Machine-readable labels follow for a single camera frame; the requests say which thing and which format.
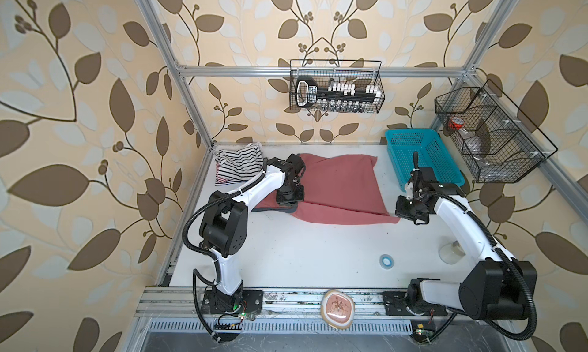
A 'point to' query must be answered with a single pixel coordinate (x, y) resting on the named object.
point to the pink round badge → (337, 308)
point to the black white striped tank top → (238, 165)
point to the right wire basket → (500, 144)
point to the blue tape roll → (387, 262)
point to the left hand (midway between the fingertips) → (301, 203)
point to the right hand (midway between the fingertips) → (401, 216)
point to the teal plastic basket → (432, 152)
